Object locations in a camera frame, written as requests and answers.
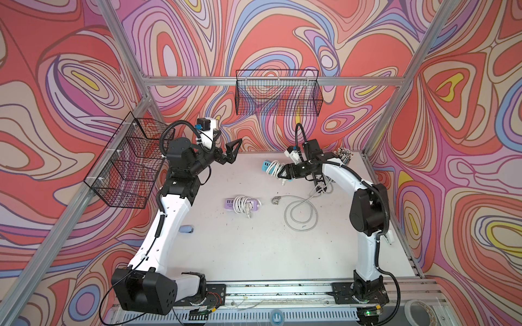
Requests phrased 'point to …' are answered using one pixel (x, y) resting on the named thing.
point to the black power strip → (321, 189)
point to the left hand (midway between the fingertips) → (233, 137)
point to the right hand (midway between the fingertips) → (285, 179)
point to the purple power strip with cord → (242, 204)
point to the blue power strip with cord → (272, 167)
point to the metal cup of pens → (345, 154)
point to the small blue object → (186, 229)
